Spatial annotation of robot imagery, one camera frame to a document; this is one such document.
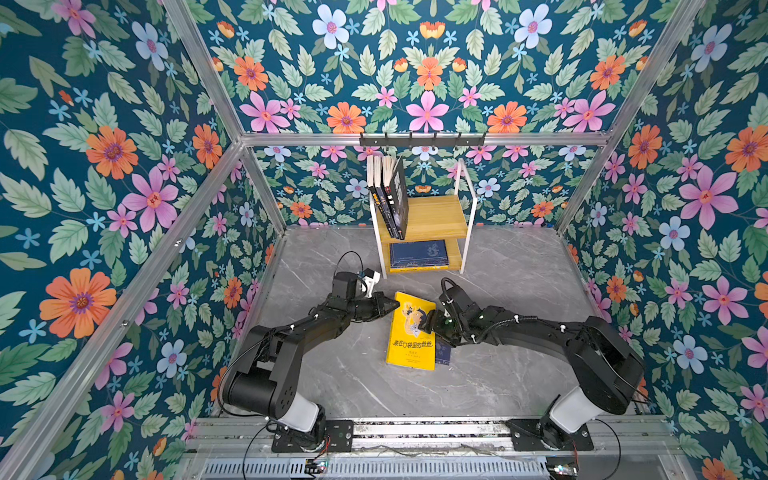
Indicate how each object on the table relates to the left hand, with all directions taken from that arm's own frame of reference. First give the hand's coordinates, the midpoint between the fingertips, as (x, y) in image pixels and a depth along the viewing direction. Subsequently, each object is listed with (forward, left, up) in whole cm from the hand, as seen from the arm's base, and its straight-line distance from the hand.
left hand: (402, 299), depth 84 cm
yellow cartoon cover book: (-10, -1, -8) cm, 13 cm away
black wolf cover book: (+22, 0, +20) cm, 30 cm away
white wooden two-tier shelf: (+24, -15, +8) cm, 30 cm away
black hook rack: (+42, -9, +24) cm, 49 cm away
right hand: (-6, -5, -7) cm, 11 cm away
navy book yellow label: (+20, -7, -5) cm, 22 cm away
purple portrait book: (+17, +4, +23) cm, 29 cm away
